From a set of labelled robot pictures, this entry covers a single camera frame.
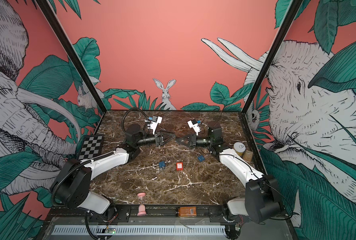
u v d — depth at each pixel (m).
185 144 0.70
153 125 0.70
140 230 0.70
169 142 0.71
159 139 0.68
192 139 0.67
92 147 0.95
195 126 0.73
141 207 0.75
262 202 0.42
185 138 0.71
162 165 0.90
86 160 0.48
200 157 0.94
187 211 0.72
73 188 0.43
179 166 0.90
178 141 0.72
